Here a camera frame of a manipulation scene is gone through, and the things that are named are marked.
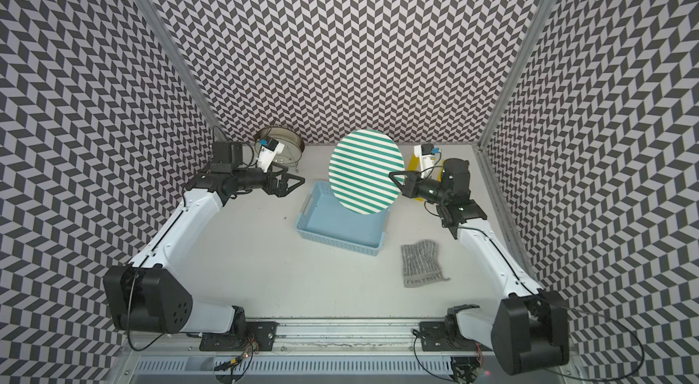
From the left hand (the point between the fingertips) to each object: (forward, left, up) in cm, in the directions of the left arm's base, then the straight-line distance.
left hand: (293, 177), depth 79 cm
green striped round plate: (+5, -19, -1) cm, 20 cm away
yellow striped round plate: (-3, -34, +9) cm, 35 cm away
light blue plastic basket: (+2, -5, -27) cm, 28 cm away
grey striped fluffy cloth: (-18, -38, -20) cm, 47 cm away
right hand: (-3, -28, +2) cm, 28 cm away
